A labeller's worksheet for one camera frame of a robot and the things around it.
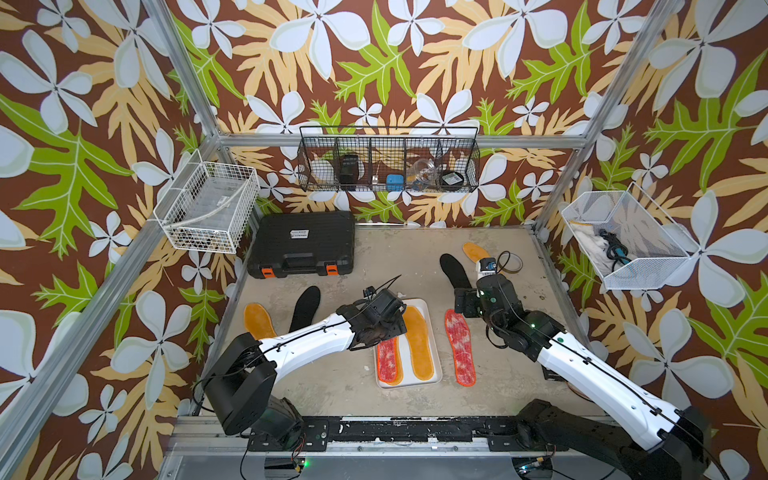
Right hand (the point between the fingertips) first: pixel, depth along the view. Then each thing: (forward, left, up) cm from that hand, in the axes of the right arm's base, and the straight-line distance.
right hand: (466, 289), depth 79 cm
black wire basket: (+42, +22, +13) cm, 49 cm away
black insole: (+5, +48, -20) cm, 53 cm away
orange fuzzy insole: (0, +63, -18) cm, 65 cm away
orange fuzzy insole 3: (-3, +12, -19) cm, 22 cm away
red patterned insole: (-12, +21, -18) cm, 30 cm away
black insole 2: (+18, -3, -17) cm, 26 cm away
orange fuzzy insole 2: (-16, +18, -19) cm, 31 cm away
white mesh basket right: (+10, -44, +8) cm, 46 cm away
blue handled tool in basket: (+7, -39, +8) cm, 40 cm away
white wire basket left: (+15, +68, +16) cm, 72 cm away
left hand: (-5, +18, -11) cm, 22 cm away
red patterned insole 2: (-6, -1, -19) cm, 20 cm away
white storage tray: (-18, +15, -19) cm, 30 cm away
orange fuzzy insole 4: (+30, -13, -20) cm, 38 cm away
